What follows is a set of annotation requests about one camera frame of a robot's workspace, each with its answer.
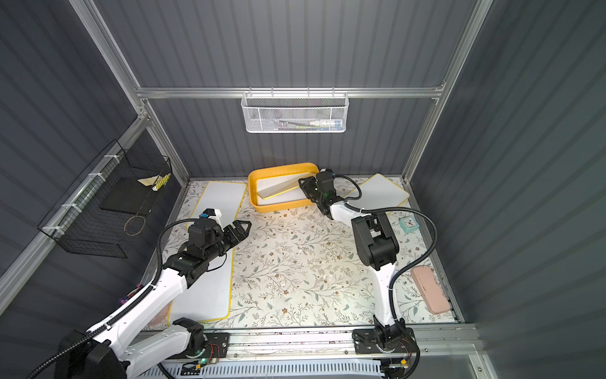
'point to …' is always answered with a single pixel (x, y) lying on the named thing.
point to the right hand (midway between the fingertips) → (300, 179)
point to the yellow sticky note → (148, 181)
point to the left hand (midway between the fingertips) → (247, 229)
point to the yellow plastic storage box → (263, 173)
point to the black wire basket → (102, 212)
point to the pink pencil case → (431, 290)
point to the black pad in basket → (129, 195)
